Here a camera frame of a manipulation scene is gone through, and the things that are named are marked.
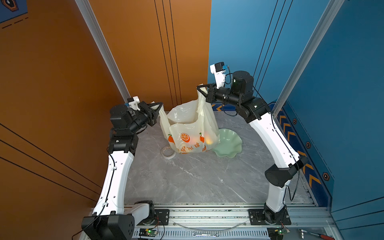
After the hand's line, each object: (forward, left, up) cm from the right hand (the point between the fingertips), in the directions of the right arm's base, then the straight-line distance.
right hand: (197, 87), depth 62 cm
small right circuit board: (-46, -37, -51) cm, 78 cm away
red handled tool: (-47, -56, -49) cm, 88 cm away
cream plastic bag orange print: (-9, +4, -15) cm, 18 cm away
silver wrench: (-46, 0, -50) cm, 68 cm away
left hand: (-4, +14, -4) cm, 15 cm away
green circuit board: (-45, +25, -50) cm, 72 cm away
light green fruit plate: (+4, -21, -48) cm, 53 cm away
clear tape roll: (-7, +19, -47) cm, 52 cm away
